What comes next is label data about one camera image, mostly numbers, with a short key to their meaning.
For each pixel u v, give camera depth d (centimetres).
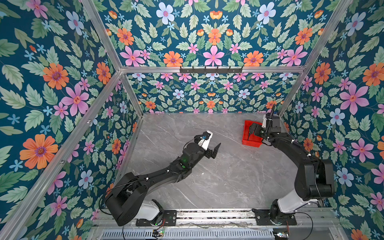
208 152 71
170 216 74
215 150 72
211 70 93
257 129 82
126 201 42
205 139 66
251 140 103
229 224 72
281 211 62
